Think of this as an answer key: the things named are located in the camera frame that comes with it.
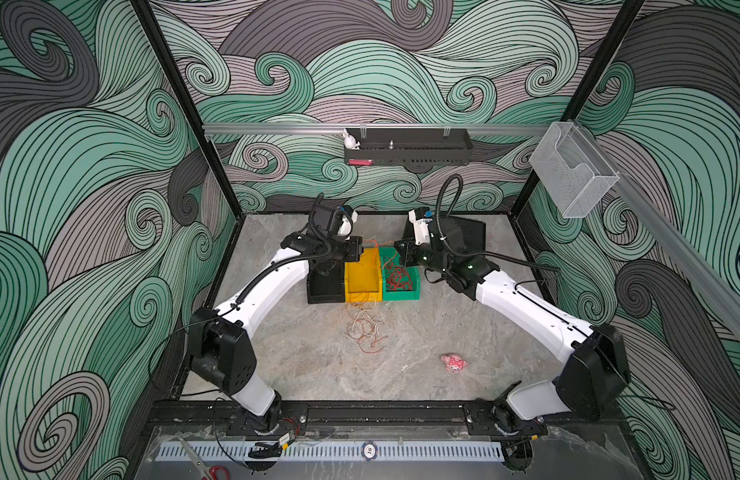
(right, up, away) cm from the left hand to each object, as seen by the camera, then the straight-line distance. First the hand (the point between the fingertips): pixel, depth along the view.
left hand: (364, 247), depth 82 cm
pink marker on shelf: (-2, +26, +8) cm, 27 cm away
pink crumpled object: (+24, -31, -4) cm, 39 cm away
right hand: (+8, +1, -3) cm, 9 cm away
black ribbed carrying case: (+41, +4, +28) cm, 50 cm away
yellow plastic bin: (0, -11, +14) cm, 18 cm away
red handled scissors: (-36, -51, -16) cm, 64 cm away
